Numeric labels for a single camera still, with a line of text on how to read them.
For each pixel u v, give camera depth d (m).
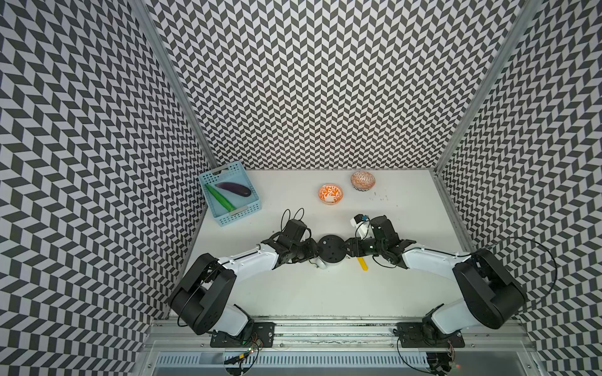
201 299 0.42
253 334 0.72
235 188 1.13
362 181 1.12
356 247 0.77
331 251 0.86
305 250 0.77
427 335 0.66
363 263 0.88
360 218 0.81
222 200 1.07
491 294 0.44
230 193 1.15
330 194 1.08
